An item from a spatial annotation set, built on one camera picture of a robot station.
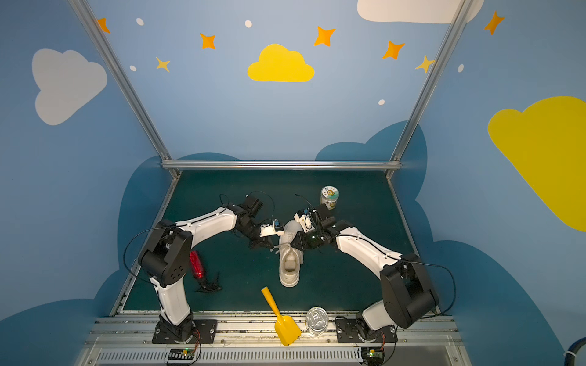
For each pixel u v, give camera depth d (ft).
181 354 2.40
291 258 2.76
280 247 2.97
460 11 2.30
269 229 2.64
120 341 2.42
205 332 2.42
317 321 2.37
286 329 2.47
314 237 2.40
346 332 2.44
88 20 2.31
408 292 1.42
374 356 2.40
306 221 2.51
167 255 1.62
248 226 2.44
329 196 3.39
